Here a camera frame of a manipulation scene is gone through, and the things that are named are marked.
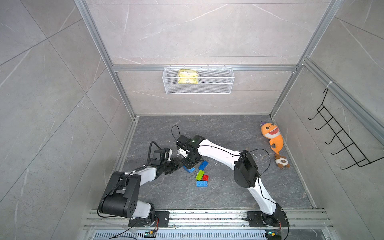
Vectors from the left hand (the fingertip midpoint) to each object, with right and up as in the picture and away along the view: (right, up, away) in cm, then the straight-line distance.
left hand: (182, 162), depth 91 cm
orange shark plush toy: (+60, +19, +10) cm, 64 cm away
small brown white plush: (+62, +1, 0) cm, 62 cm away
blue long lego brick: (+12, -10, -7) cm, 17 cm away
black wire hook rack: (+74, +9, -32) cm, 81 cm away
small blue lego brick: (+13, -2, 0) cm, 13 cm away
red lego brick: (+14, -8, -5) cm, 17 cm away
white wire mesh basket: (+20, +55, +10) cm, 59 cm away
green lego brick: (+11, -7, -3) cm, 13 cm away
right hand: (+5, -1, -3) cm, 6 cm away
